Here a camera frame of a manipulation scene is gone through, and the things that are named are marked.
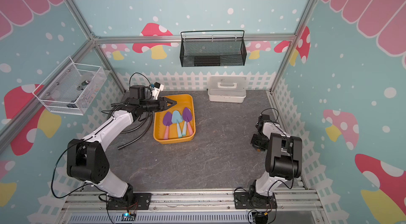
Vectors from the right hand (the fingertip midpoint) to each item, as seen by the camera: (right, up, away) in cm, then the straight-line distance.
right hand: (258, 146), depth 92 cm
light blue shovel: (-44, +9, +4) cm, 45 cm away
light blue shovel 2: (-50, +16, +11) cm, 54 cm away
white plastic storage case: (-17, +36, +14) cm, 42 cm away
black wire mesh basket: (-27, +59, +2) cm, 65 cm away
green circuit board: (-67, -28, -19) cm, 75 cm away
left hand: (-47, +24, -9) cm, 54 cm away
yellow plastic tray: (-47, +28, +18) cm, 57 cm away
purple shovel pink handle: (-56, +14, +10) cm, 59 cm away
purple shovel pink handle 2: (-43, +17, +10) cm, 48 cm away
